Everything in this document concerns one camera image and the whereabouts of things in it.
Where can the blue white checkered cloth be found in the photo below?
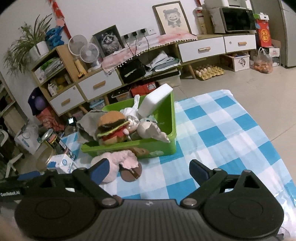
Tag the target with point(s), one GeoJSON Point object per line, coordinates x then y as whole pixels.
{"type": "Point", "coordinates": [215, 129]}

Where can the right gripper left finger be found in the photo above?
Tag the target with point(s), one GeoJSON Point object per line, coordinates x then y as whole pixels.
{"type": "Point", "coordinates": [90, 179]}

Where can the wooden white drawer cabinet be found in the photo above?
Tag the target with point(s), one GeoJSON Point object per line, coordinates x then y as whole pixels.
{"type": "Point", "coordinates": [65, 83]}

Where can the egg tray with eggs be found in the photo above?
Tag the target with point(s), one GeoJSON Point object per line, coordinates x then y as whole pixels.
{"type": "Point", "coordinates": [205, 72]}

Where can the glass jar gold lid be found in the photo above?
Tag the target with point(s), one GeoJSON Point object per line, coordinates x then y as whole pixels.
{"type": "Point", "coordinates": [44, 159]}

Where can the white foam block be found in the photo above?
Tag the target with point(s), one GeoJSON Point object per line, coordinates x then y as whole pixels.
{"type": "Point", "coordinates": [153, 100]}

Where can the metal tin can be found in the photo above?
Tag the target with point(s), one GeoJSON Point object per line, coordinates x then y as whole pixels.
{"type": "Point", "coordinates": [50, 137]}

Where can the blue white carton box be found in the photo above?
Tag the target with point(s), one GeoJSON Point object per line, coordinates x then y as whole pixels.
{"type": "Point", "coordinates": [62, 163]}

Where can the white desk fan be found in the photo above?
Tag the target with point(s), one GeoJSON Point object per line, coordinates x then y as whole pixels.
{"type": "Point", "coordinates": [89, 54]}
{"type": "Point", "coordinates": [76, 43]}

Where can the blue plush figure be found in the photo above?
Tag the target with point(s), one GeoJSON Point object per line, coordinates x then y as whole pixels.
{"type": "Point", "coordinates": [53, 37]}

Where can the plush hamburger toy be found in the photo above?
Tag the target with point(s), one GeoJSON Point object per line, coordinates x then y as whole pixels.
{"type": "Point", "coordinates": [112, 128]}

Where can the pink plush toy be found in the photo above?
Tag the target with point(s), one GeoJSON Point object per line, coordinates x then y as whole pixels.
{"type": "Point", "coordinates": [123, 162]}

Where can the pink table runner cloth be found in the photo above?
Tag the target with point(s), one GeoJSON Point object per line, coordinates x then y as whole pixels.
{"type": "Point", "coordinates": [120, 57]}

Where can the black microwave oven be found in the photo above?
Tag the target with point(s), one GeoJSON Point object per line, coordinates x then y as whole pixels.
{"type": "Point", "coordinates": [230, 20]}

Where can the black box on shelf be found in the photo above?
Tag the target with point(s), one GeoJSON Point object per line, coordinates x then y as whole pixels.
{"type": "Point", "coordinates": [131, 70]}

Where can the red gift box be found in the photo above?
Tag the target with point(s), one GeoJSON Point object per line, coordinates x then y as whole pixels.
{"type": "Point", "coordinates": [262, 30]}

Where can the folded clothes on shelf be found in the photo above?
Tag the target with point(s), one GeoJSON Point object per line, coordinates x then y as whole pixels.
{"type": "Point", "coordinates": [162, 62]}

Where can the green plastic bin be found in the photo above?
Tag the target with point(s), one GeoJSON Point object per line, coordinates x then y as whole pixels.
{"type": "Point", "coordinates": [150, 140]}

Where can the beige plush elephant toy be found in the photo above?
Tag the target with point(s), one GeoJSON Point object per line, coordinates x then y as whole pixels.
{"type": "Point", "coordinates": [148, 128]}

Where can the grey brown plush toy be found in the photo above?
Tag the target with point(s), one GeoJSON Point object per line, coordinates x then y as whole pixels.
{"type": "Point", "coordinates": [87, 127]}

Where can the plastic bag of oranges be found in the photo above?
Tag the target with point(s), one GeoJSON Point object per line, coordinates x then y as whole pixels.
{"type": "Point", "coordinates": [262, 62]}

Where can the grey refrigerator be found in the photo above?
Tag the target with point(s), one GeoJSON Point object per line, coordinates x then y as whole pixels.
{"type": "Point", "coordinates": [282, 26]}

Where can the framed cartoon girl picture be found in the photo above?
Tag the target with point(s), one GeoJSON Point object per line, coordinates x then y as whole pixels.
{"type": "Point", "coordinates": [171, 18]}

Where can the potted green plant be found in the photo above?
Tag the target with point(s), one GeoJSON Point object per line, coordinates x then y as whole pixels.
{"type": "Point", "coordinates": [17, 57]}

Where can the white storage box with logo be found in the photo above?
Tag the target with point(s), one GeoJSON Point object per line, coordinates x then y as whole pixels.
{"type": "Point", "coordinates": [236, 61]}

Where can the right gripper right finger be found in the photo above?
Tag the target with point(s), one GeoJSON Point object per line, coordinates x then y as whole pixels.
{"type": "Point", "coordinates": [209, 182]}

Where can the framed cat picture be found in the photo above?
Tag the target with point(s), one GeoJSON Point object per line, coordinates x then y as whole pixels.
{"type": "Point", "coordinates": [108, 41]}

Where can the red shoebox under cabinet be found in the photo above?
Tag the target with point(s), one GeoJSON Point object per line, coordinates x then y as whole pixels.
{"type": "Point", "coordinates": [143, 88]}

